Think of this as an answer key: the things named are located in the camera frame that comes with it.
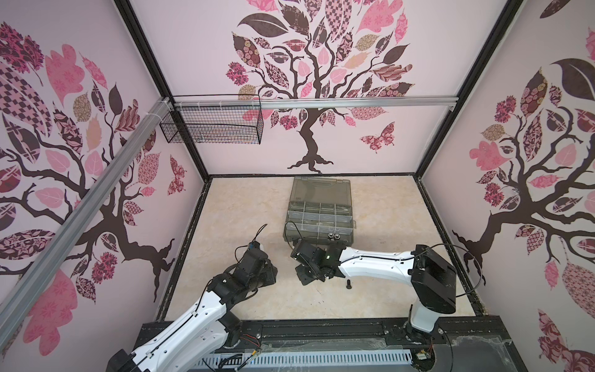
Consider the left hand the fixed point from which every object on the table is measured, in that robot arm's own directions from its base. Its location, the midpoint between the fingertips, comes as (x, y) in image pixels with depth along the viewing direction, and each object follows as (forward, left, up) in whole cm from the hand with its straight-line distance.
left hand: (274, 276), depth 80 cm
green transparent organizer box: (+30, -18, -1) cm, 35 cm away
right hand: (+2, -9, -1) cm, 10 cm away
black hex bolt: (-1, -27, -6) cm, 28 cm away
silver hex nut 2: (+18, -25, -5) cm, 31 cm away
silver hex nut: (+20, -23, -5) cm, 30 cm away
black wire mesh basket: (+57, +27, +28) cm, 69 cm away
